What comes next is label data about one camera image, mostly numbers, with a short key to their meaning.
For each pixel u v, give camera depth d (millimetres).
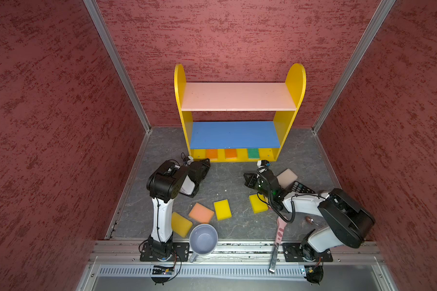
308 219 798
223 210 843
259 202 790
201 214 835
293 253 741
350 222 437
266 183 659
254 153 1037
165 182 554
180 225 793
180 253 752
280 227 790
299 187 924
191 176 813
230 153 1061
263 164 809
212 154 1051
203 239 778
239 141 934
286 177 969
